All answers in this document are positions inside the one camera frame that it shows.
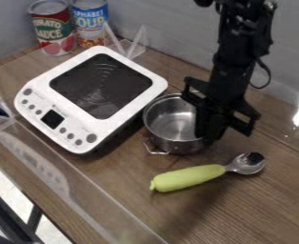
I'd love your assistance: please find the alphabet soup can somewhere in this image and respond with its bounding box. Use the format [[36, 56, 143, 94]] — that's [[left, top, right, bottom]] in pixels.
[[71, 0, 108, 48]]

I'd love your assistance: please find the black cable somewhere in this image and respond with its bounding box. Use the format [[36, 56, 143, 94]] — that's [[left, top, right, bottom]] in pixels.
[[249, 58, 273, 90]]

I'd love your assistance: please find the clear acrylic front panel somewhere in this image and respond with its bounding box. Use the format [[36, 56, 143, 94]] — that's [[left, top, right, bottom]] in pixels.
[[0, 95, 168, 244]]

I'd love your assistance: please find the silver pot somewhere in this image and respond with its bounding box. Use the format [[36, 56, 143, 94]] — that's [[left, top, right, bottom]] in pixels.
[[143, 93, 211, 155]]

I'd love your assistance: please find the tomato sauce can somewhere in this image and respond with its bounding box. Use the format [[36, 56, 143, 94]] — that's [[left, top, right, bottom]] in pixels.
[[28, 0, 76, 56]]

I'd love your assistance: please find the black table leg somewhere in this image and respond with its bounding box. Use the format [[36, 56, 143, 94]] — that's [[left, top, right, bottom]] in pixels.
[[0, 196, 44, 244]]

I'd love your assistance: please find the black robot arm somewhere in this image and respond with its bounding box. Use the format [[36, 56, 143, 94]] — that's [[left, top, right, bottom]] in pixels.
[[181, 0, 277, 145]]

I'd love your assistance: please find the white and black stove top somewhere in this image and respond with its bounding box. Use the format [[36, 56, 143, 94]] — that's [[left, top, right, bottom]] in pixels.
[[13, 46, 168, 154]]

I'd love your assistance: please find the clear acrylic bracket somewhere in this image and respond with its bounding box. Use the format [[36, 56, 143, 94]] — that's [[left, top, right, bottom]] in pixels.
[[104, 23, 149, 59]]

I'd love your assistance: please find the green handled metal spoon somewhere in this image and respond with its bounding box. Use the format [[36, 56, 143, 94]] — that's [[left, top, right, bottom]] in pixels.
[[149, 152, 265, 193]]

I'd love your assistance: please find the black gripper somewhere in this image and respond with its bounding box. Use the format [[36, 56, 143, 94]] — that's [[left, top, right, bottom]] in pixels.
[[181, 61, 260, 145]]

